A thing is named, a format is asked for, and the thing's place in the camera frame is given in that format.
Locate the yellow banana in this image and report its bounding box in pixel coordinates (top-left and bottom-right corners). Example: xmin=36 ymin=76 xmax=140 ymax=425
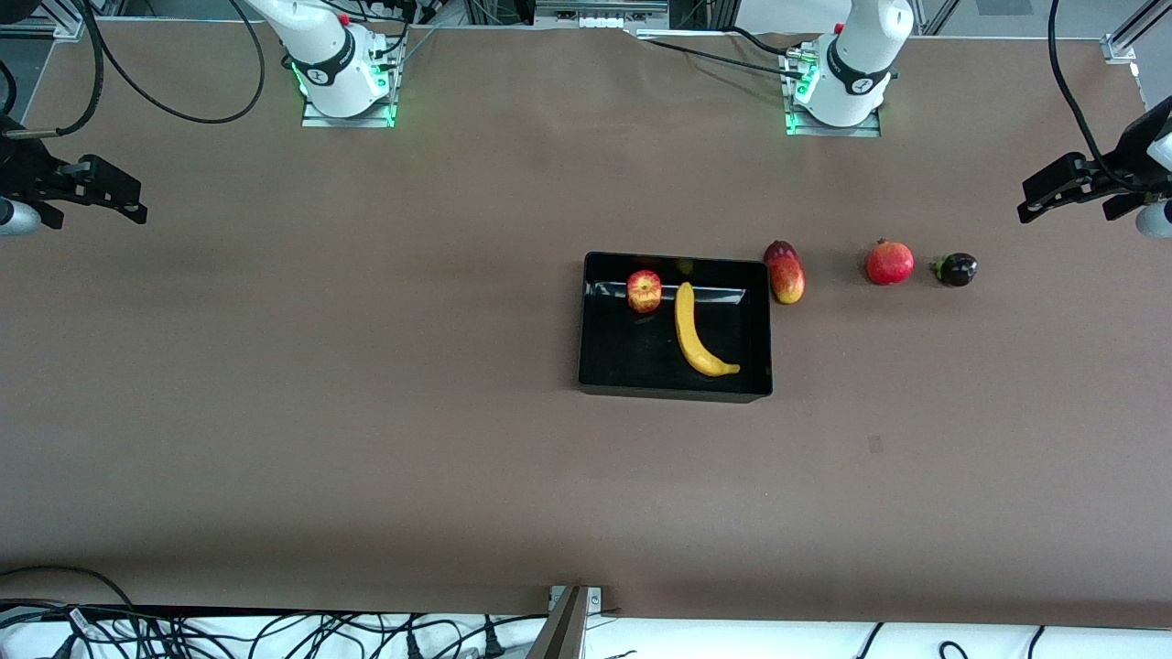
xmin=675 ymin=281 xmax=741 ymax=377

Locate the red yellow apple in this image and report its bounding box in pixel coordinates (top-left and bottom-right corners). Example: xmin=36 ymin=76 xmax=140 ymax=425
xmin=627 ymin=269 xmax=663 ymax=314

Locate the black plastic tray box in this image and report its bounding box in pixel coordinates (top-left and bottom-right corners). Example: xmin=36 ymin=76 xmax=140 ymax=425
xmin=578 ymin=252 xmax=775 ymax=404

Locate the silver metal box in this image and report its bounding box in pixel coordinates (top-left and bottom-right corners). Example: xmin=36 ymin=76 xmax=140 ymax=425
xmin=535 ymin=0 xmax=670 ymax=31

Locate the dark purple mangosteen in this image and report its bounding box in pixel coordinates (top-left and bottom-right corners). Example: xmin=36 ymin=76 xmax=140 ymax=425
xmin=930 ymin=253 xmax=979 ymax=288

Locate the red pomegranate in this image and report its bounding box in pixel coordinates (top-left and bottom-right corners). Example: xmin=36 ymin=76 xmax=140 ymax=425
xmin=866 ymin=238 xmax=915 ymax=286

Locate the red yellow mango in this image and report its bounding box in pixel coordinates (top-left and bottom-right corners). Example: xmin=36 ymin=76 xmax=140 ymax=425
xmin=764 ymin=240 xmax=806 ymax=305

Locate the black looping cable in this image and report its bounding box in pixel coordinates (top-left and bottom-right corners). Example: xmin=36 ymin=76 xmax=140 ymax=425
xmin=90 ymin=0 xmax=266 ymax=125

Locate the aluminium frame profile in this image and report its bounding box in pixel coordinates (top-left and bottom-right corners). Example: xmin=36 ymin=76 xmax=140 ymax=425
xmin=0 ymin=0 xmax=91 ymax=40
xmin=1102 ymin=0 xmax=1172 ymax=65

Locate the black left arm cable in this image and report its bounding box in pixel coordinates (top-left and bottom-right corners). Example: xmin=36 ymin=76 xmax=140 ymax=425
xmin=1048 ymin=0 xmax=1136 ymax=193

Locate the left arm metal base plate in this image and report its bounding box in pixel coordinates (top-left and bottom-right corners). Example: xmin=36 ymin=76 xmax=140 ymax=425
xmin=784 ymin=46 xmax=882 ymax=138

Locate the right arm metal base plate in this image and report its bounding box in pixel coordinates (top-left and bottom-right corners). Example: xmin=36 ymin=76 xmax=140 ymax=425
xmin=300 ymin=37 xmax=398 ymax=128

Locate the black base cable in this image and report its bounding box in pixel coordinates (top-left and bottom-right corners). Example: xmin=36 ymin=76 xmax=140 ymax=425
xmin=726 ymin=26 xmax=808 ymax=59
xmin=632 ymin=35 xmax=812 ymax=83

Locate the black floor cable loop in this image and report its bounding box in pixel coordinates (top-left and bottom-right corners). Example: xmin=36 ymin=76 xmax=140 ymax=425
xmin=0 ymin=565 xmax=140 ymax=612

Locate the black cable with plug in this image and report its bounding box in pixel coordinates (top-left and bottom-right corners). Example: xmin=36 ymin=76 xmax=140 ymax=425
xmin=430 ymin=615 xmax=507 ymax=659
xmin=302 ymin=613 xmax=428 ymax=659

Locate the aluminium post with bracket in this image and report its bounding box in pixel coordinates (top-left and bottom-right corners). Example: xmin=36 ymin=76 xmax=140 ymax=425
xmin=525 ymin=584 xmax=603 ymax=659

